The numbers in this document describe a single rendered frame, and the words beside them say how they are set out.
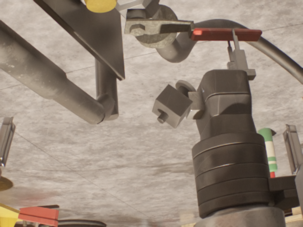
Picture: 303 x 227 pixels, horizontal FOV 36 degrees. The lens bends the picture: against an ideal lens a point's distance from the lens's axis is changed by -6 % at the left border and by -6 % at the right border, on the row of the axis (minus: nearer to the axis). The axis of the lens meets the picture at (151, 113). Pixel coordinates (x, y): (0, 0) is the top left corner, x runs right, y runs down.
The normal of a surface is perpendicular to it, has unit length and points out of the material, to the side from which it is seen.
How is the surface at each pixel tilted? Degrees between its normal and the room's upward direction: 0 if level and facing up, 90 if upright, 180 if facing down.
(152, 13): 60
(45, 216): 90
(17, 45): 77
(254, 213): 90
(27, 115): 0
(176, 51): 45
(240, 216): 90
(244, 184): 90
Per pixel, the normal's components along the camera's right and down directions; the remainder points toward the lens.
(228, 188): -0.33, -0.34
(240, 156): 0.06, -0.40
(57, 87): 0.78, 0.40
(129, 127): 0.10, 0.91
